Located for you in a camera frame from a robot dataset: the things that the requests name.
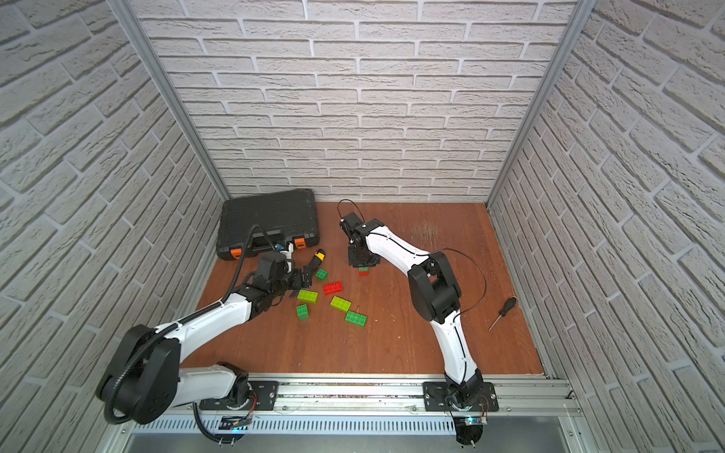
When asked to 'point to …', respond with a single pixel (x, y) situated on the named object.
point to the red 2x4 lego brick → (332, 288)
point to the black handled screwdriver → (511, 304)
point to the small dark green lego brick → (363, 269)
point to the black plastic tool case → (286, 217)
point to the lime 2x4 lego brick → (308, 296)
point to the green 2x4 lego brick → (356, 318)
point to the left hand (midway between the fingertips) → (304, 265)
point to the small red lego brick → (363, 273)
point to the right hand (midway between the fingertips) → (365, 262)
